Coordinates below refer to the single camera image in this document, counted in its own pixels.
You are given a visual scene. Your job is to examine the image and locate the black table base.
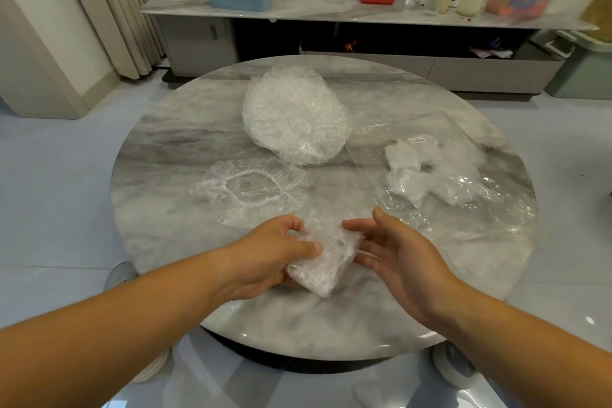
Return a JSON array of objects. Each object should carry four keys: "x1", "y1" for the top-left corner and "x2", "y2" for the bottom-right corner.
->
[{"x1": 205, "y1": 326, "x2": 432, "y2": 374}]

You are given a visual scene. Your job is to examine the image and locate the person's right forearm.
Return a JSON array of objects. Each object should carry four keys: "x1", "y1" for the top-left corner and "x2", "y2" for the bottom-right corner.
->
[{"x1": 435, "y1": 283, "x2": 612, "y2": 408}]

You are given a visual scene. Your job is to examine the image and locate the long grey low cabinet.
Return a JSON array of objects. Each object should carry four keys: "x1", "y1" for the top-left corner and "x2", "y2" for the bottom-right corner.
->
[{"x1": 140, "y1": 0, "x2": 594, "y2": 98}]

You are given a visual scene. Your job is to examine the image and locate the person's right hand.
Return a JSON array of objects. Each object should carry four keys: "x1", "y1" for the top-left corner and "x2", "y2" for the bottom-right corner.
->
[{"x1": 341, "y1": 207, "x2": 466, "y2": 328}]

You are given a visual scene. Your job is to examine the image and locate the person's left forearm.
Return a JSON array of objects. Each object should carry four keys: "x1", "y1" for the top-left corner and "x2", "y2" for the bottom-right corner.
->
[{"x1": 0, "y1": 252, "x2": 240, "y2": 408}]

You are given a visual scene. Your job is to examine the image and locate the brown cardboard box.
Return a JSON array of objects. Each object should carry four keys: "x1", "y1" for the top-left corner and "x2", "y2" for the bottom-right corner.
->
[{"x1": 580, "y1": 0, "x2": 612, "y2": 43}]

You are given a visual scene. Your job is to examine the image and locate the pile of clear plastic caps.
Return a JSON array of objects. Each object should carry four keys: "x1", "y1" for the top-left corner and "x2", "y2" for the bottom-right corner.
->
[{"x1": 241, "y1": 63, "x2": 352, "y2": 165}]

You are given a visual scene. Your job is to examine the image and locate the green storage bin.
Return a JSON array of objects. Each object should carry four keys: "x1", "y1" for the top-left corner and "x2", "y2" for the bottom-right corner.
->
[{"x1": 545, "y1": 30, "x2": 612, "y2": 100}]

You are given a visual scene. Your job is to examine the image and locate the grey sneaker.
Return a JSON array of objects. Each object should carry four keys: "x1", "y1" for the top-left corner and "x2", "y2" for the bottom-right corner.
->
[
  {"x1": 432, "y1": 340, "x2": 479, "y2": 390},
  {"x1": 103, "y1": 261, "x2": 171, "y2": 385}
]

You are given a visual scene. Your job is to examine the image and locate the clear plastic bag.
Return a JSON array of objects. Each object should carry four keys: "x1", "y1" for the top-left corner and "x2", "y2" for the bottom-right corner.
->
[{"x1": 346, "y1": 114, "x2": 537, "y2": 242}]

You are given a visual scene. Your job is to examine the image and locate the clear bag of caps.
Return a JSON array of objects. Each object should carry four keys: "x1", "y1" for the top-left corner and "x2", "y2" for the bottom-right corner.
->
[{"x1": 384, "y1": 135, "x2": 489, "y2": 208}]

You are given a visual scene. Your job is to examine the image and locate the beige curtain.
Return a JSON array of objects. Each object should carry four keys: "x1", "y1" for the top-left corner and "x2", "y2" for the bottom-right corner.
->
[{"x1": 50, "y1": 0, "x2": 168, "y2": 79}]

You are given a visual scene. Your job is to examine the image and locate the person's left hand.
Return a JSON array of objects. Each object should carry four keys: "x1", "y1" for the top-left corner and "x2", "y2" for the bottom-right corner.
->
[{"x1": 215, "y1": 214, "x2": 324, "y2": 301}]

